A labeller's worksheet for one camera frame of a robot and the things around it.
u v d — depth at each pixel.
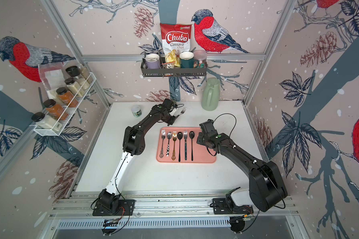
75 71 0.78
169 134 0.98
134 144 0.68
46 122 0.60
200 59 0.85
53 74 0.70
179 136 1.00
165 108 0.85
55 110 0.66
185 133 1.01
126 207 0.73
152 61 0.80
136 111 1.10
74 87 0.76
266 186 0.41
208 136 0.66
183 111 1.15
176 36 0.78
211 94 1.00
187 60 0.81
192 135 1.01
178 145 0.97
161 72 0.88
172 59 0.85
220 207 0.73
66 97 0.71
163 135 1.01
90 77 0.88
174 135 1.00
